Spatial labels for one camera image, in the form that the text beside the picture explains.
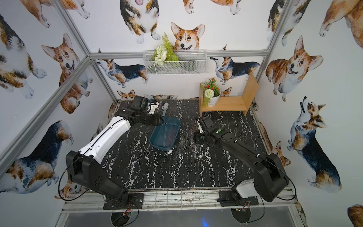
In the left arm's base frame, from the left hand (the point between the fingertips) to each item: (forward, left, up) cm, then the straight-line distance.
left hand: (161, 117), depth 82 cm
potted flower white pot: (+19, -32, 0) cm, 37 cm away
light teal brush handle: (+28, +3, -22) cm, 36 cm away
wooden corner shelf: (+22, -50, -14) cm, 57 cm away
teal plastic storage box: (+1, +1, -22) cm, 22 cm away
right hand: (-7, -22, -8) cm, 25 cm away
